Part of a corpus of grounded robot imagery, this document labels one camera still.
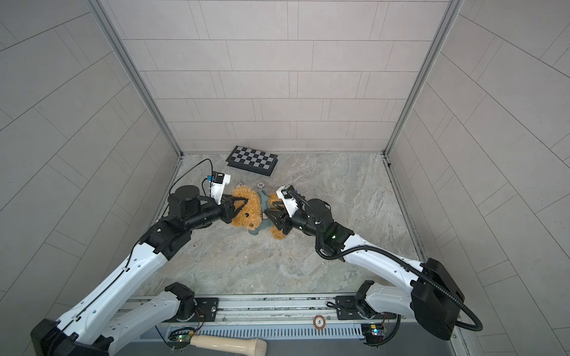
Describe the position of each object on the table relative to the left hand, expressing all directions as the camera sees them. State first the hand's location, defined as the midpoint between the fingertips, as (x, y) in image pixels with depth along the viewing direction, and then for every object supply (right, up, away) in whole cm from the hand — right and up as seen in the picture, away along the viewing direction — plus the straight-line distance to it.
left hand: (252, 200), depth 68 cm
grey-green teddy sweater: (+4, -8, +3) cm, 9 cm away
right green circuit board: (+38, -41, 0) cm, 56 cm away
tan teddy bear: (0, -5, -1) cm, 5 cm away
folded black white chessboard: (-8, +14, +41) cm, 44 cm away
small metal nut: (-3, +2, +36) cm, 37 cm away
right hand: (+5, -4, +2) cm, 7 cm away
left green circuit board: (-21, -42, -3) cm, 47 cm away
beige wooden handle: (-1, -41, -6) cm, 42 cm away
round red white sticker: (+21, -39, +1) cm, 44 cm away
